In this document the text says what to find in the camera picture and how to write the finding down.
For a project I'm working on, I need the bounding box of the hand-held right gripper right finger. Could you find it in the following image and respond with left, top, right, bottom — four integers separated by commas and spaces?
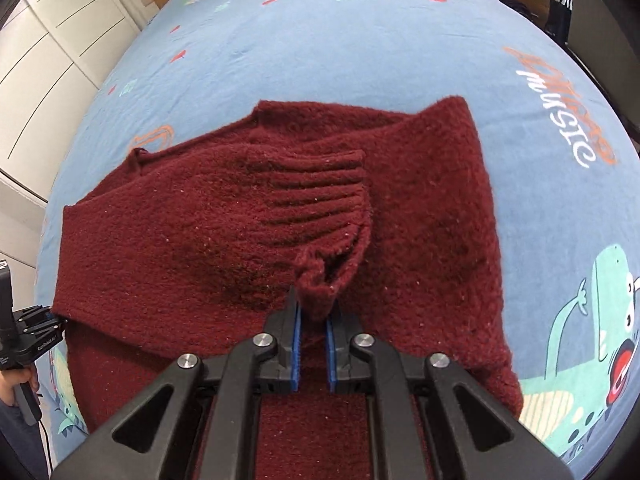
325, 305, 574, 480

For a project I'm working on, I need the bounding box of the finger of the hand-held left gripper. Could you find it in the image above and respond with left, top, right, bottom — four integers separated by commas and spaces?
44, 309, 70, 335

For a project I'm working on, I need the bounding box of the dark red knit sweater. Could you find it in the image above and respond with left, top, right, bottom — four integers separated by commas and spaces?
52, 95, 525, 480

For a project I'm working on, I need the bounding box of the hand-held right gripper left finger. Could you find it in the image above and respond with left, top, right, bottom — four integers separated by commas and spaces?
50, 285, 302, 480

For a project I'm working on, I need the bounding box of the blue printed bed sheet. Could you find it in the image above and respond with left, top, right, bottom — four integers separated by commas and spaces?
34, 0, 640, 480

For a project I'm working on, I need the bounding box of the black bag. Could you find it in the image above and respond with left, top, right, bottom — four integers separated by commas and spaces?
500, 0, 573, 43

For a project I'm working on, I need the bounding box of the person's dark blue clothing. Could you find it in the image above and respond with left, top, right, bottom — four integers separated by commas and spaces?
0, 402, 53, 480

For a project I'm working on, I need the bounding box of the grey chair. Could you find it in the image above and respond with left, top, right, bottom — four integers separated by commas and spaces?
565, 0, 640, 148

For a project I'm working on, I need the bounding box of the person's left hand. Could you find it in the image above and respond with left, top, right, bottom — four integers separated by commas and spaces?
0, 364, 41, 407

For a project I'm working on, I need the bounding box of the white wardrobe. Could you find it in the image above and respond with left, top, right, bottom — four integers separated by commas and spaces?
0, 0, 153, 211

